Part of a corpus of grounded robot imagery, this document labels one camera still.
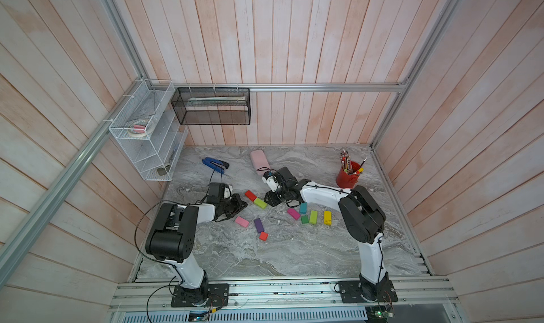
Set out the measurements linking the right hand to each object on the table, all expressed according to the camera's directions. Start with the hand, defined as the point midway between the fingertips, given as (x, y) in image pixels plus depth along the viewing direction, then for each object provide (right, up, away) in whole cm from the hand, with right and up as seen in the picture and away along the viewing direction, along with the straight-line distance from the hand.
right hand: (268, 196), depth 96 cm
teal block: (+16, -5, 0) cm, 17 cm away
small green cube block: (+16, -10, -4) cm, 19 cm away
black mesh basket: (-28, +44, +9) cm, 53 cm away
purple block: (-4, -12, -6) cm, 14 cm away
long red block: (-8, 0, +4) cm, 9 cm away
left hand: (-9, -4, -1) cm, 10 cm away
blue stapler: (-28, +15, +15) cm, 35 cm away
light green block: (+20, -9, -4) cm, 22 cm away
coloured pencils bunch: (+35, +15, -3) cm, 38 cm away
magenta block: (+11, -7, -3) cm, 14 cm away
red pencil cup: (+36, +7, +3) cm, 37 cm away
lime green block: (-3, -3, 0) cm, 5 cm away
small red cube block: (-2, -15, -9) cm, 18 cm away
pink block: (-11, -10, -6) cm, 16 cm away
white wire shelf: (-42, +18, -19) cm, 50 cm away
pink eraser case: (-4, +16, +14) cm, 22 cm away
